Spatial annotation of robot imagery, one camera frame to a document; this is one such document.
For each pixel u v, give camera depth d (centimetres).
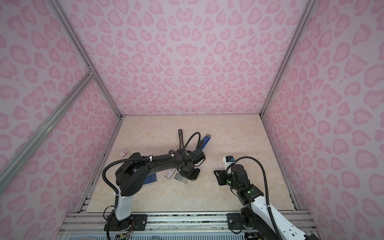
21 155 54
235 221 74
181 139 104
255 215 56
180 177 88
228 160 73
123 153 96
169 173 88
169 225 73
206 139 103
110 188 51
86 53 86
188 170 75
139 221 73
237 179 63
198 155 73
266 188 59
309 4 69
